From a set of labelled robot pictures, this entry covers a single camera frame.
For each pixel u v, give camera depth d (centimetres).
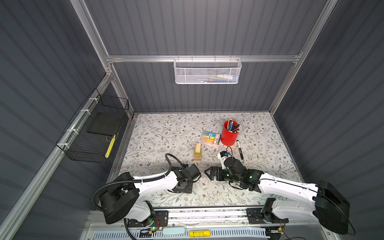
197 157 92
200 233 68
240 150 99
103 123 77
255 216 73
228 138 100
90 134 72
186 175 65
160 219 73
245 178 61
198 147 89
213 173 71
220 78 92
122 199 42
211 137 105
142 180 46
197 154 90
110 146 68
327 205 41
